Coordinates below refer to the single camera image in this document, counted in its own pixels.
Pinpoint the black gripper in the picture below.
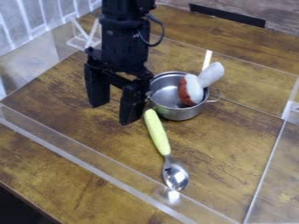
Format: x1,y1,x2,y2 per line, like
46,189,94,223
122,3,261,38
85,17,153,126

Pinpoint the silver metal pot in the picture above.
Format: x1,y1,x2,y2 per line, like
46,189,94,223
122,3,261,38
147,71,222,121

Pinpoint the white and brown plush mushroom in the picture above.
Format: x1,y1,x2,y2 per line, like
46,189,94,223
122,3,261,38
178,62,225,106

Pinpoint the yellow handled metal spoon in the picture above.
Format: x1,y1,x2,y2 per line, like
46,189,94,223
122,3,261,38
145,109,190,191

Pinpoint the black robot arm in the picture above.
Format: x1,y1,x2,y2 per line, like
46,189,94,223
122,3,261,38
85,0,155,125

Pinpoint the clear acrylic triangle stand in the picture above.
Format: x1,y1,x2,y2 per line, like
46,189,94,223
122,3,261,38
67,18,102,51

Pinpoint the black strip on table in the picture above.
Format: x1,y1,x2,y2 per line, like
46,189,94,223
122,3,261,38
190,0,267,28

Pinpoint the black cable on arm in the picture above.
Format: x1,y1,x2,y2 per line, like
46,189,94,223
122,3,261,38
135,12,166,47

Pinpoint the clear acrylic barrier wall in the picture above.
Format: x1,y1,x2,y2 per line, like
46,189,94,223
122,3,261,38
0,103,239,224

